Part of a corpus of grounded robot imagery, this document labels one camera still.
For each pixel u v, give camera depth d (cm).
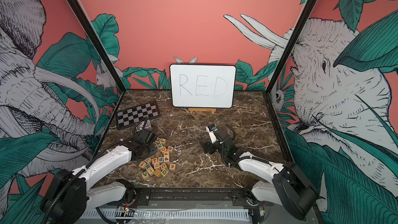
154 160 83
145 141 68
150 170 80
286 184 42
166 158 84
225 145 64
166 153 86
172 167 81
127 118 101
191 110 105
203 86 99
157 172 80
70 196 39
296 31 86
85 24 82
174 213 70
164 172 80
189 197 76
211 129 75
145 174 78
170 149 88
